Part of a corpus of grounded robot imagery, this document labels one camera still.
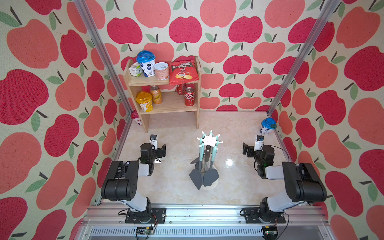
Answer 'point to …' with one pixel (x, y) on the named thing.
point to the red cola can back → (181, 89)
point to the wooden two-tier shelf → (172, 102)
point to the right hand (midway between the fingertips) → (253, 145)
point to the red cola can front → (189, 95)
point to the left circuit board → (144, 230)
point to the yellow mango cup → (145, 99)
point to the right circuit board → (270, 232)
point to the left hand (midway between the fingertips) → (159, 145)
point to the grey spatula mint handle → (210, 176)
